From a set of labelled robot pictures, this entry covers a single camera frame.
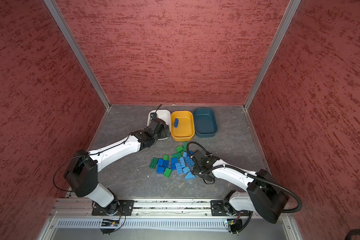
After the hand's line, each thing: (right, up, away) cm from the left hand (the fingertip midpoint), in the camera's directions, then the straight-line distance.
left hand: (161, 131), depth 88 cm
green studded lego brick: (+15, -10, +9) cm, 20 cm away
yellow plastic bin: (+12, +3, +21) cm, 24 cm away
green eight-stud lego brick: (+10, -15, +4) cm, 19 cm away
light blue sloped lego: (+17, -25, -5) cm, 31 cm away
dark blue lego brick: (+8, +4, +21) cm, 23 cm away
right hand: (+22, -26, -4) cm, 35 cm away
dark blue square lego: (-1, -23, -1) cm, 23 cm away
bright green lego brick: (+4, -23, -4) cm, 24 cm away
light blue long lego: (+17, -18, +2) cm, 24 cm away
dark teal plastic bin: (+30, +5, +20) cm, 36 cm away
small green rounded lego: (+3, -16, +2) cm, 17 cm away
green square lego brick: (+11, -12, +7) cm, 17 cm away
